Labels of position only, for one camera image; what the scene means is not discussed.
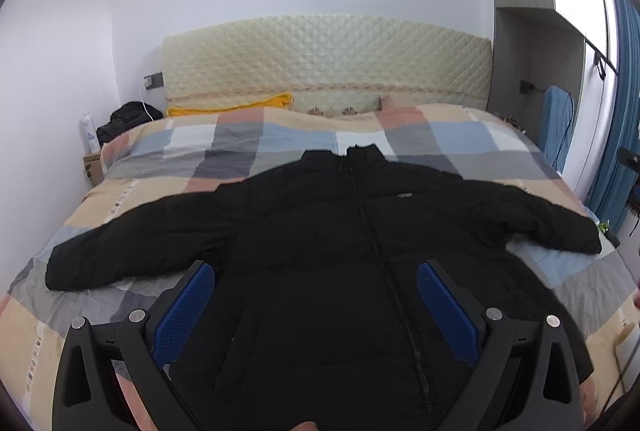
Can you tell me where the black puffer jacket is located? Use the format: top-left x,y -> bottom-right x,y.
46,146 -> 601,430

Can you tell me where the black clothes pile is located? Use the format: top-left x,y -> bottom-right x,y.
96,101 -> 164,146

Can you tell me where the plaid patchwork duvet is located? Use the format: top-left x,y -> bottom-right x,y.
1,104 -> 639,430

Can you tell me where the blue curtain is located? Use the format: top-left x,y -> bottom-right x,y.
587,0 -> 639,232

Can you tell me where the wooden nightstand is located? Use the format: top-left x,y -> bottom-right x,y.
82,153 -> 104,188

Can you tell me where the blue towel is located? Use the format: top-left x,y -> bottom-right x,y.
538,86 -> 575,172

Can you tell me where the white spray bottle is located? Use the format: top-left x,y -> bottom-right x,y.
81,113 -> 101,154

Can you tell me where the embroidered cream pillow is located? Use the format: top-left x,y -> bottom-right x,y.
290,90 -> 381,117

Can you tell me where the yellow pillow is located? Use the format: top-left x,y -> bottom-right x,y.
167,92 -> 294,117

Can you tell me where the cream quilted headboard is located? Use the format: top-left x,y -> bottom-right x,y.
162,14 -> 492,110

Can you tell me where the right wall socket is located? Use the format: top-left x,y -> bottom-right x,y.
520,80 -> 535,94

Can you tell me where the wall socket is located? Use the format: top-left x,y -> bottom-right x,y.
520,80 -> 535,94
143,72 -> 164,90

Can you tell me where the white charging cable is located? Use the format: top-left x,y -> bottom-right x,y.
138,81 -> 154,125

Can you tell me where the left wall socket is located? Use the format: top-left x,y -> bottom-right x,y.
143,72 -> 164,90

